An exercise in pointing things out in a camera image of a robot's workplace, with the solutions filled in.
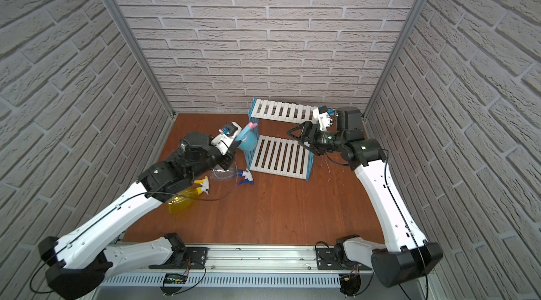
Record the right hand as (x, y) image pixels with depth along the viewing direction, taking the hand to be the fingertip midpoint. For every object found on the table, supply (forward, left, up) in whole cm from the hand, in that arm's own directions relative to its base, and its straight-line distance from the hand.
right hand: (287, 139), depth 65 cm
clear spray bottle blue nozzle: (+6, +23, -30) cm, 39 cm away
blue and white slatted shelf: (+15, +3, -33) cm, 36 cm away
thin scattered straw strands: (-1, -16, -17) cm, 23 cm away
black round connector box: (-37, -19, -35) cm, 54 cm away
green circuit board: (-31, +42, -36) cm, 63 cm away
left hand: (+3, +17, 0) cm, 17 cm away
